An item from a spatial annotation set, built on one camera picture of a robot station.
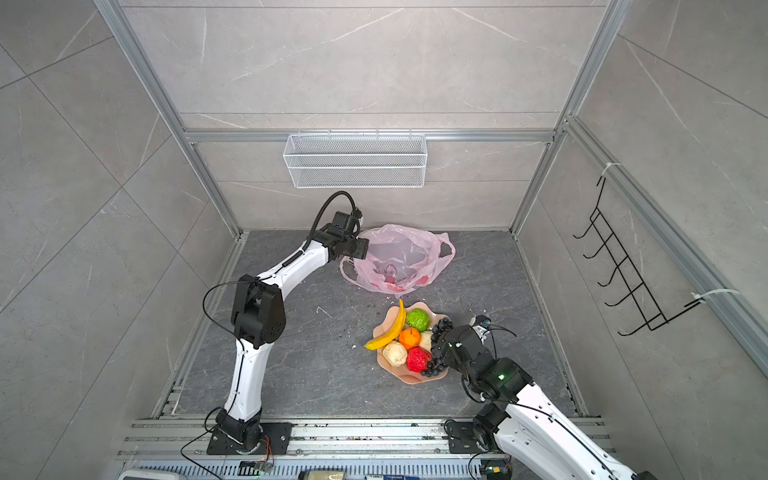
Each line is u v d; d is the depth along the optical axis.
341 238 0.78
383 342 0.83
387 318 0.90
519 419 0.49
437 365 0.80
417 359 0.80
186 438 0.75
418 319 0.87
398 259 1.07
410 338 0.82
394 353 0.80
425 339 0.83
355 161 1.01
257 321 0.58
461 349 0.57
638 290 0.63
